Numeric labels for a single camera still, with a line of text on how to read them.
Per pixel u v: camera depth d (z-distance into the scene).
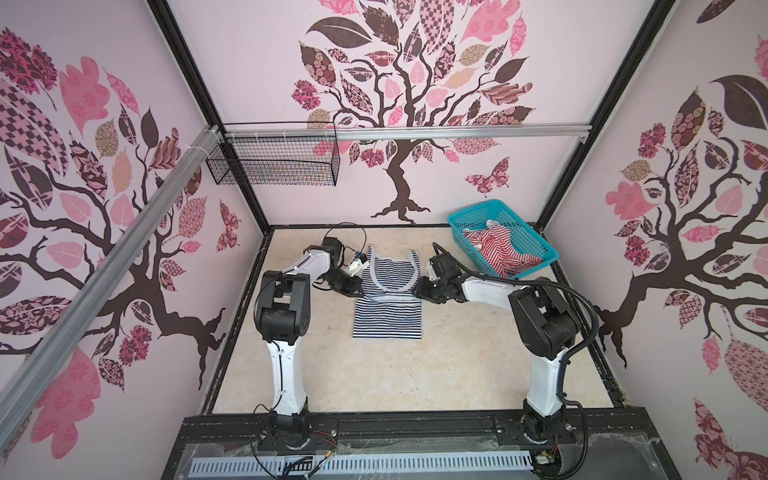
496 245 1.07
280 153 0.95
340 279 0.86
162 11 0.67
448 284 0.76
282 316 0.56
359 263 0.92
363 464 0.70
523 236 1.08
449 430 0.76
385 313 0.93
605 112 0.86
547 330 0.52
